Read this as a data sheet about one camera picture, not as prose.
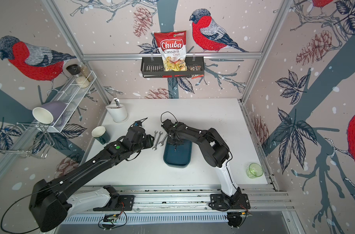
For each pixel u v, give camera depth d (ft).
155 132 3.38
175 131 2.27
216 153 1.75
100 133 3.08
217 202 2.40
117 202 2.23
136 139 2.01
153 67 3.11
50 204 1.23
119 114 3.35
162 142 3.18
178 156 3.02
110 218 2.31
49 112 2.00
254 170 2.74
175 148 3.04
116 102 3.51
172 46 2.64
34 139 2.16
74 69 2.55
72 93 2.81
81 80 2.74
